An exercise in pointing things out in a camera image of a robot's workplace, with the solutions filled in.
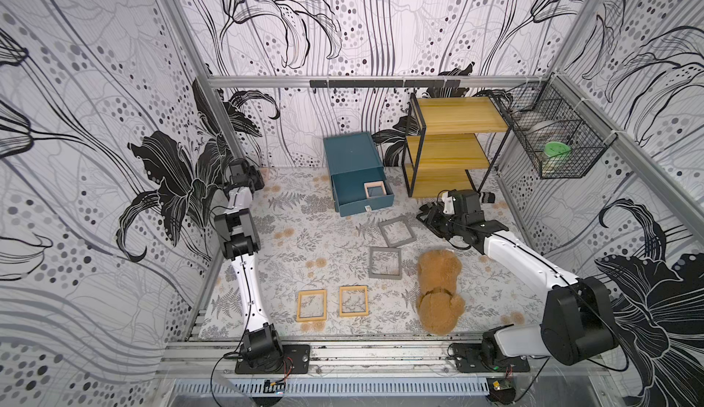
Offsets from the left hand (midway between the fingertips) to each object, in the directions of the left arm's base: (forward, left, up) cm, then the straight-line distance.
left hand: (257, 166), depth 115 cm
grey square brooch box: (-28, -59, -3) cm, 65 cm away
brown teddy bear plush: (-56, -68, +6) cm, 88 cm away
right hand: (-30, -64, +11) cm, 72 cm away
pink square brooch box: (-22, -49, +13) cm, 55 cm away
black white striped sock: (-12, -95, -1) cm, 96 cm away
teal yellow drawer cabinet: (-16, -44, +13) cm, 48 cm away
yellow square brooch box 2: (-50, -47, -2) cm, 68 cm away
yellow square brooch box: (-55, -31, -4) cm, 63 cm away
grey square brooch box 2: (-41, -54, -3) cm, 67 cm away
